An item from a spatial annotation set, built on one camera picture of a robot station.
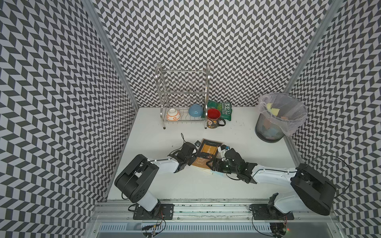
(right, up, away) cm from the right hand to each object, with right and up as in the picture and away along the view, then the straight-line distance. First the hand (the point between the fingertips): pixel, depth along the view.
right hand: (209, 167), depth 83 cm
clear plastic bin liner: (+48, +32, +8) cm, 59 cm away
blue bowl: (-8, +34, +25) cm, 43 cm away
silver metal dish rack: (-17, +47, +32) cm, 60 cm away
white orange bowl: (-24, +31, +19) cm, 44 cm away
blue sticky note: (+5, -4, +3) cm, 7 cm away
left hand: (-12, +6, +11) cm, 17 cm away
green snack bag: (+15, +36, +33) cm, 51 cm away
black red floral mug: (+4, +26, +18) cm, 32 cm away
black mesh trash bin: (+37, +21, +6) cm, 43 cm away
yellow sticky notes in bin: (+45, +32, +15) cm, 58 cm away
